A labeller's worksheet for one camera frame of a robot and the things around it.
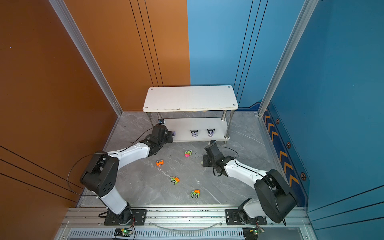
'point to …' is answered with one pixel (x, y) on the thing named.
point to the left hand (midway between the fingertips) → (170, 131)
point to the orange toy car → (159, 163)
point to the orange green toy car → (175, 180)
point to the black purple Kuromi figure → (211, 132)
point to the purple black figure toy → (194, 133)
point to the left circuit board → (123, 232)
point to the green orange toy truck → (195, 193)
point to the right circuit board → (251, 233)
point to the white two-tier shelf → (193, 113)
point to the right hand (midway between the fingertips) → (204, 159)
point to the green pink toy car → (187, 153)
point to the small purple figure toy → (174, 133)
